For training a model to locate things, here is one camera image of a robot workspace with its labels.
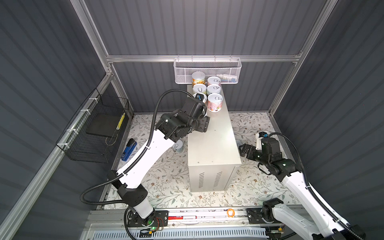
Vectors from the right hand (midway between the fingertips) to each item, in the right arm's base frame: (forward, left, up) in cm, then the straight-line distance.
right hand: (248, 149), depth 79 cm
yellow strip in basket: (+12, +68, +11) cm, 70 cm away
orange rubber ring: (-27, +9, -17) cm, 33 cm away
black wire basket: (+1, +78, +13) cm, 79 cm away
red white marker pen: (-29, +35, -16) cm, 48 cm away
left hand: (+5, +25, +20) cm, 32 cm away
